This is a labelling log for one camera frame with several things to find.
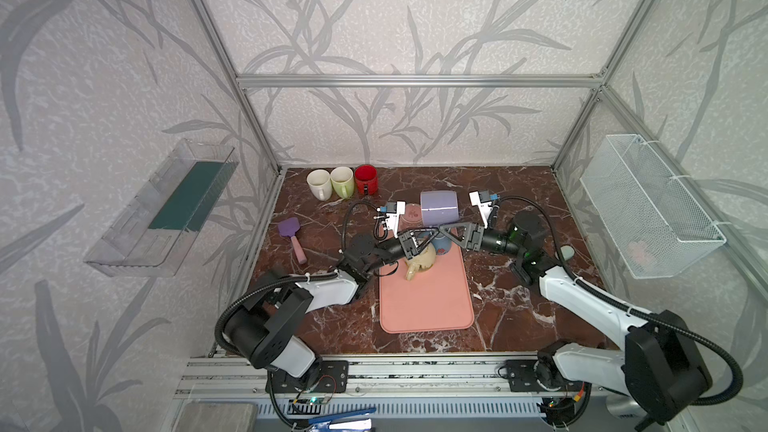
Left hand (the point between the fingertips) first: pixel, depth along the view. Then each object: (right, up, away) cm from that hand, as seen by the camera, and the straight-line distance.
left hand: (441, 230), depth 71 cm
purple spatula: (-49, -3, +30) cm, 57 cm away
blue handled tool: (-24, -43, -3) cm, 49 cm away
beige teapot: (-4, -12, +15) cm, 20 cm away
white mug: (-39, +12, +33) cm, 52 cm away
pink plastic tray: (+1, -22, +16) cm, 27 cm away
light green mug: (-31, +13, +34) cm, 48 cm away
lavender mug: (-1, +6, -2) cm, 6 cm away
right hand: (+1, +2, +1) cm, 2 cm away
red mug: (-23, +15, +37) cm, 46 cm away
